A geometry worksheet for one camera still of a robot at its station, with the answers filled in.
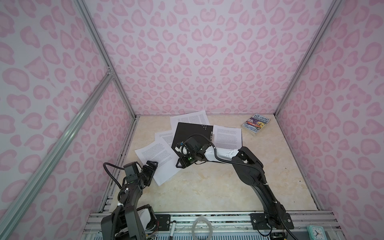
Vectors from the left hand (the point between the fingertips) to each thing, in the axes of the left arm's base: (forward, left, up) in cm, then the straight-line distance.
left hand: (156, 167), depth 88 cm
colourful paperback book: (+34, -68, -2) cm, 76 cm away
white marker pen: (-30, -12, -3) cm, 32 cm away
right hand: (+3, -14, -1) cm, 14 cm away
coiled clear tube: (-30, -22, 0) cm, 37 cm away
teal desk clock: (-33, -78, -2) cm, 85 cm away
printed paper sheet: (+24, -46, -5) cm, 52 cm away
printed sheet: (+26, -3, -5) cm, 27 cm away
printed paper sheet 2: (+42, -25, -3) cm, 49 cm away
